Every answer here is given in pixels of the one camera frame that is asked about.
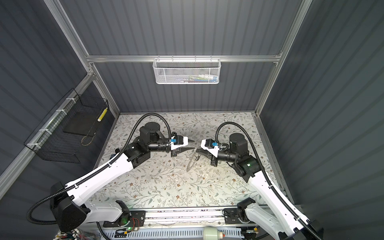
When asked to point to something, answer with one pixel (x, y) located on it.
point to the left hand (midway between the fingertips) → (194, 141)
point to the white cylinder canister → (212, 233)
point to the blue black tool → (117, 150)
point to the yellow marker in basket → (100, 118)
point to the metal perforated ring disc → (193, 160)
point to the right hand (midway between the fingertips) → (200, 150)
